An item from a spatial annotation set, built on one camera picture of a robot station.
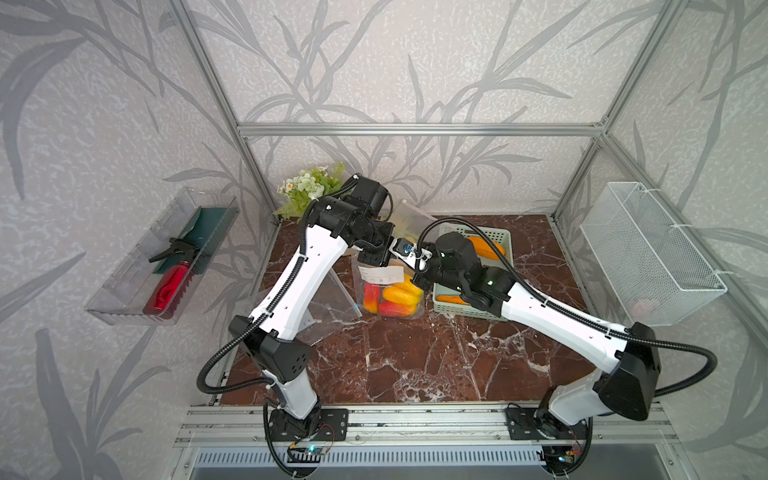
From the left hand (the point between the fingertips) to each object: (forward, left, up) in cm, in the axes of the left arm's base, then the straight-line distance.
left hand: (405, 246), depth 72 cm
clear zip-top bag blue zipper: (+1, +6, -15) cm, 16 cm away
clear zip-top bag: (0, +22, -32) cm, 39 cm away
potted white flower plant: (+22, +30, -2) cm, 37 cm away
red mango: (-1, +10, -24) cm, 26 cm away
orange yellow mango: (-1, -1, -20) cm, 20 cm away
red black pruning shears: (-15, +47, +3) cm, 50 cm away
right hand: (0, +1, -2) cm, 2 cm away
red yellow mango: (-3, +2, -27) cm, 27 cm away
